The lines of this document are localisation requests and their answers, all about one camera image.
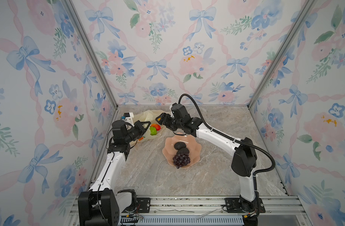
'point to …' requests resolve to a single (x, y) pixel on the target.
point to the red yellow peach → (157, 126)
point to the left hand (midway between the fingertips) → (151, 122)
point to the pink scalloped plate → (193, 146)
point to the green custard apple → (153, 131)
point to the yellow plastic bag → (150, 115)
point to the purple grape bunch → (181, 159)
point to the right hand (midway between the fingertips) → (159, 120)
